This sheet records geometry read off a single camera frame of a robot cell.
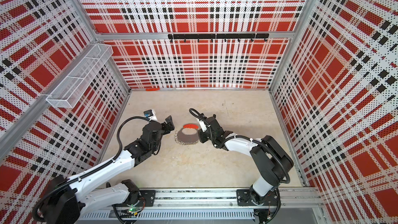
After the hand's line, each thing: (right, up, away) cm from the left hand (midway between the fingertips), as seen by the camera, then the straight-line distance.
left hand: (166, 121), depth 81 cm
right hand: (+18, -7, +8) cm, 21 cm away
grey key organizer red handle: (+10, -11, +15) cm, 21 cm away
